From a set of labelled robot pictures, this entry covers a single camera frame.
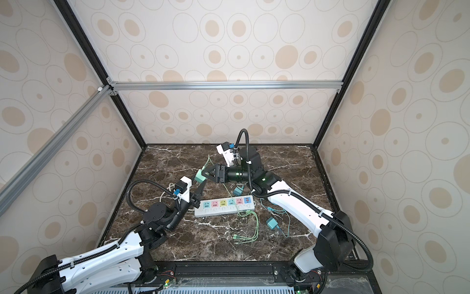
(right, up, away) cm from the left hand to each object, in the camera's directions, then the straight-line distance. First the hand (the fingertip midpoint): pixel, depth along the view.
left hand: (205, 178), depth 67 cm
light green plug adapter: (-2, 0, 0) cm, 3 cm away
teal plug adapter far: (+12, -10, +31) cm, 34 cm away
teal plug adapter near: (+28, -23, +19) cm, 41 cm away
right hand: (+2, +2, +2) cm, 4 cm away
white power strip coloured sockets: (+5, -16, +23) cm, 29 cm away
